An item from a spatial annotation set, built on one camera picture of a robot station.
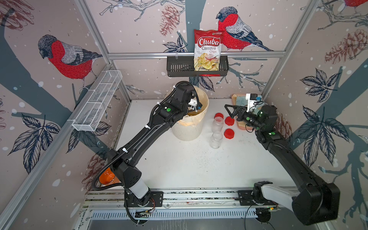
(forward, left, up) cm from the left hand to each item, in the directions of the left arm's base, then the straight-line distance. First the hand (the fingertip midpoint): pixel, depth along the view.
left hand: (179, 83), depth 70 cm
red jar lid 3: (-5, -33, -41) cm, 52 cm away
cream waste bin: (-13, -5, -20) cm, 25 cm away
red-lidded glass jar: (-14, -21, -32) cm, 41 cm away
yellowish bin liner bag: (-12, -7, -13) cm, 19 cm away
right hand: (-6, -26, -10) cm, 28 cm away
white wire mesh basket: (-15, +47, -11) cm, 50 cm away
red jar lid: (+12, -28, -40) cm, 51 cm away
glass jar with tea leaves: (-2, -25, -34) cm, 42 cm away
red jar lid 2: (+7, -36, -42) cm, 56 cm away
